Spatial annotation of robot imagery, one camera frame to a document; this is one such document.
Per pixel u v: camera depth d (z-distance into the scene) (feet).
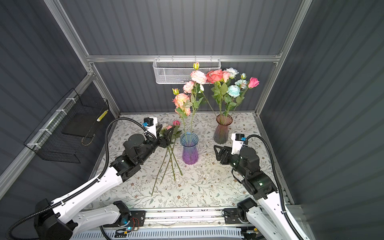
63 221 1.32
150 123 1.88
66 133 2.36
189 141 2.73
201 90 2.49
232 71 2.65
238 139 1.96
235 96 2.65
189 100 2.42
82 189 1.44
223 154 2.00
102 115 2.70
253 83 2.48
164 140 2.04
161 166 3.00
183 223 2.39
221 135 3.23
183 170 2.97
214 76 2.53
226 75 2.55
